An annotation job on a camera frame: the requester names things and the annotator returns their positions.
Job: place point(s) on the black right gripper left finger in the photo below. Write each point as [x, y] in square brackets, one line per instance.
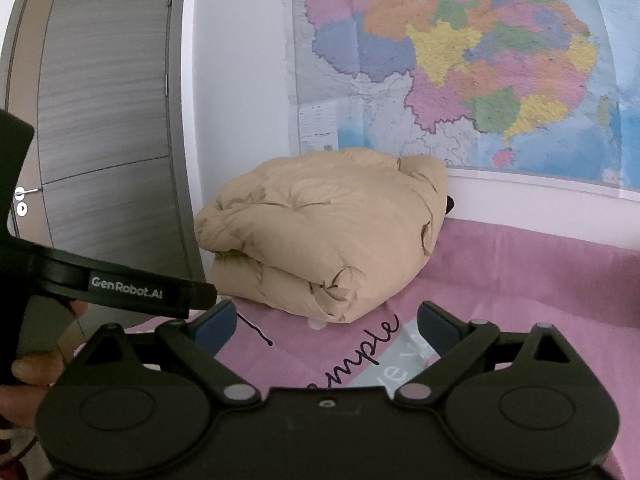
[133, 402]

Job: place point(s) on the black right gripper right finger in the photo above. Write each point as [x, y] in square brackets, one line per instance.
[519, 401]

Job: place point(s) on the beige puffy down jacket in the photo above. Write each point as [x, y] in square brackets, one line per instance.
[326, 235]

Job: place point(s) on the person's left hand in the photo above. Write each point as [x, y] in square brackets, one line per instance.
[31, 358]

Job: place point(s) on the pink flower bed sheet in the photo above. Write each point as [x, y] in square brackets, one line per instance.
[513, 278]

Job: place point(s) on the grey wooden door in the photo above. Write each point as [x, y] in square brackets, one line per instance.
[100, 82]

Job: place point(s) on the silver door handle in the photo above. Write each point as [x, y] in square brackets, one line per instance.
[25, 200]

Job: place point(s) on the colourful wall map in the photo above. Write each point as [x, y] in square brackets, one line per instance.
[541, 92]

